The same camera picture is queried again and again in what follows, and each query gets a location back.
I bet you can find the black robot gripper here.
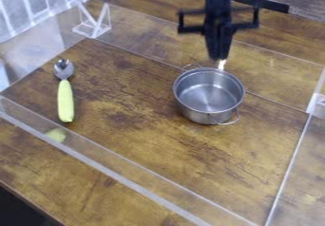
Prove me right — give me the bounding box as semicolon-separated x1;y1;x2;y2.
178;0;261;60

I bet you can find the silver metal pot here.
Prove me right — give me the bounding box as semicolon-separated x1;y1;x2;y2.
172;65;245;125

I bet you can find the black bar on table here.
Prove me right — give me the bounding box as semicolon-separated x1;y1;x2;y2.
234;0;289;13

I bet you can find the clear acrylic front barrier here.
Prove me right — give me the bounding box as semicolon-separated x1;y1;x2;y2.
0;96;258;226

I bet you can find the clear acrylic barrier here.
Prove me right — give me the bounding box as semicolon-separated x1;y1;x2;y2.
0;96;258;226
265;68;325;226

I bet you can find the clear acrylic right barrier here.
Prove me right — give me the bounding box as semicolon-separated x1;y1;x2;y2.
265;68;325;226

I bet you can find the clear acrylic triangular bracket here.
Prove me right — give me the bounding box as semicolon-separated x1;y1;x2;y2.
72;3;112;39

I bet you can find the spoon with yellow-green handle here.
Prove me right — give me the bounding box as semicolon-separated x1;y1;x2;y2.
53;59;75;122

